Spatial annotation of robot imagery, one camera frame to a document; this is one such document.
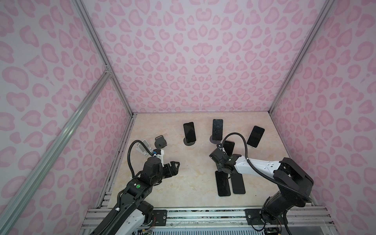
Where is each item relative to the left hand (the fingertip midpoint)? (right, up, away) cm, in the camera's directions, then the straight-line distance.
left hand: (174, 162), depth 78 cm
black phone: (+26, +17, +21) cm, 38 cm away
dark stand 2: (+25, +8, +24) cm, 36 cm away
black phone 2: (+50, +12, +18) cm, 55 cm away
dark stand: (+7, +7, +22) cm, 24 cm away
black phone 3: (+35, -14, +6) cm, 38 cm away
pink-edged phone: (+30, +8, +7) cm, 31 cm away
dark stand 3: (-12, +8, +21) cm, 25 cm away
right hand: (+28, -2, +12) cm, 31 cm away
